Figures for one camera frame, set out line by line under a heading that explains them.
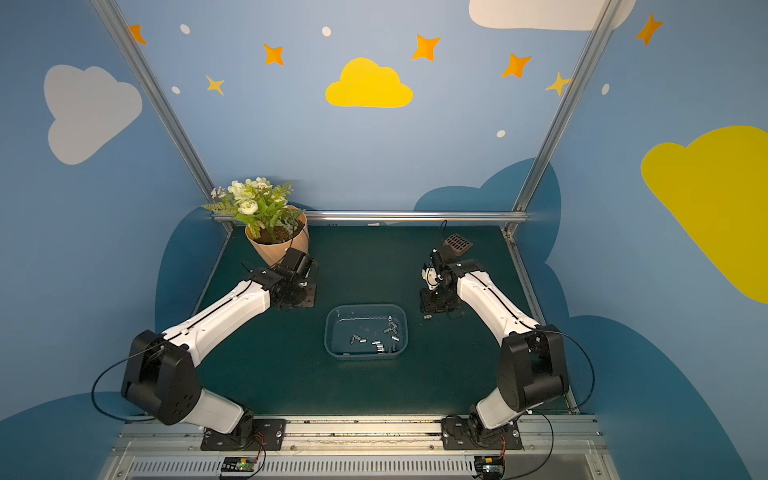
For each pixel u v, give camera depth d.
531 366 0.45
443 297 0.73
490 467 0.73
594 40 0.74
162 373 0.42
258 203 0.86
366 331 0.93
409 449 0.73
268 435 0.75
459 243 1.15
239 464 0.72
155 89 0.82
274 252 0.96
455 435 0.74
